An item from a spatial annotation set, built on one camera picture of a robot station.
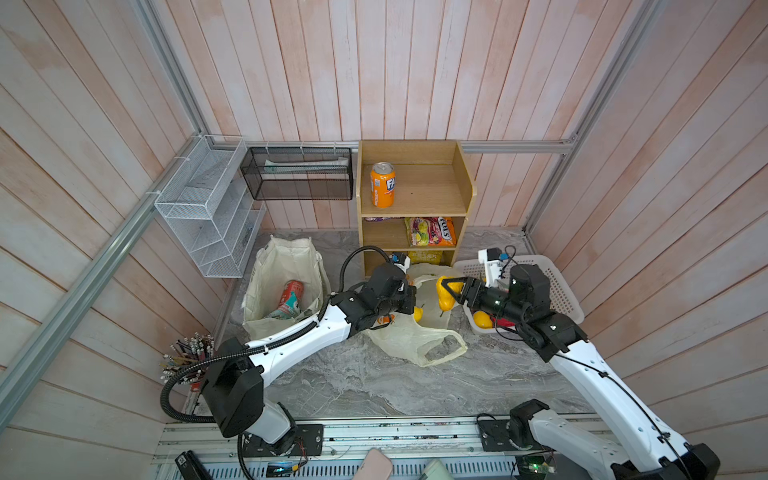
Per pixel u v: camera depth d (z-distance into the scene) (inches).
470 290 24.8
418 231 36.5
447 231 36.8
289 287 37.7
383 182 29.4
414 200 33.7
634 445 15.3
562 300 36.0
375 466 27.1
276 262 34.9
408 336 28.9
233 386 16.1
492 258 25.2
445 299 27.4
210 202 29.9
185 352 29.3
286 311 33.8
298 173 40.9
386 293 23.4
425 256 42.1
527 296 21.1
